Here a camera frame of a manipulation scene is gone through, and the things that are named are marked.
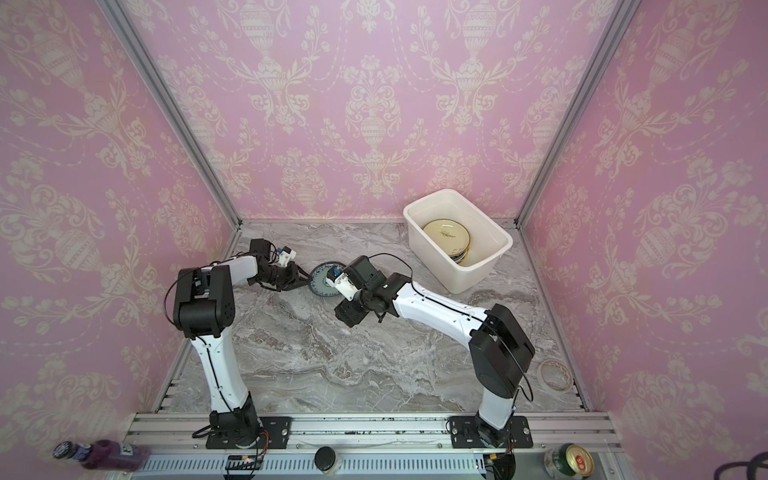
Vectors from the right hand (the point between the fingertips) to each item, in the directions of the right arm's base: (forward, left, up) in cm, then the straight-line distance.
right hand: (347, 305), depth 83 cm
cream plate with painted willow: (+32, -35, -7) cm, 48 cm away
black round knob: (-35, +3, -4) cm, 35 cm away
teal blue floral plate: (+16, +13, -13) cm, 24 cm away
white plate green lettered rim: (+22, -37, -8) cm, 44 cm away
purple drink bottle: (-32, +51, -4) cm, 61 cm away
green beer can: (-37, -48, -4) cm, 61 cm away
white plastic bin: (+23, -46, -3) cm, 52 cm away
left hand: (+17, +15, -10) cm, 25 cm away
